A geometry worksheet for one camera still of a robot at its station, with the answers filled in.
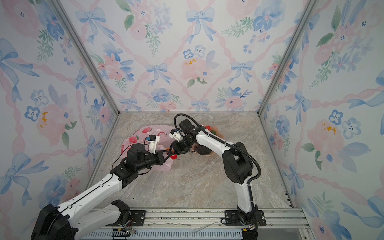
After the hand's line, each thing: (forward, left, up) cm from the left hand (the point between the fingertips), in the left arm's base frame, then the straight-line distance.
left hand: (173, 152), depth 76 cm
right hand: (+4, +2, -8) cm, 9 cm away
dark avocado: (+8, -16, -11) cm, 21 cm away
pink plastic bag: (+16, +22, -8) cm, 28 cm away
